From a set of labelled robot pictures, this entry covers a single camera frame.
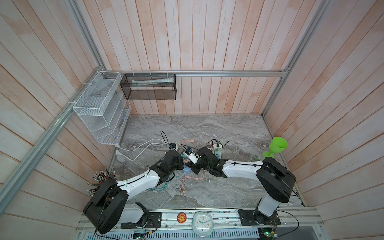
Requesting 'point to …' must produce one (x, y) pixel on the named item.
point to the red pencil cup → (99, 177)
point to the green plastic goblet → (277, 145)
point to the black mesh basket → (149, 86)
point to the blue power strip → (186, 169)
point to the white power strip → (217, 150)
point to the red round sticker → (181, 217)
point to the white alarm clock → (202, 224)
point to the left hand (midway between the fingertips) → (181, 161)
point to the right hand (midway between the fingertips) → (187, 162)
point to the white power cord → (118, 152)
